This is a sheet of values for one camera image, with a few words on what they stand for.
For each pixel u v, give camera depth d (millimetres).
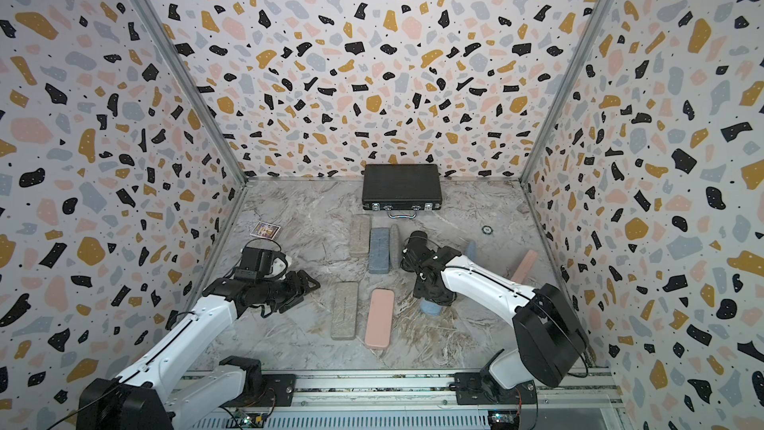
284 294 726
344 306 855
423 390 762
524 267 897
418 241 1040
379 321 834
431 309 800
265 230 1032
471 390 726
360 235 1010
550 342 426
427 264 625
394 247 961
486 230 1063
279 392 734
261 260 662
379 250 973
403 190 1127
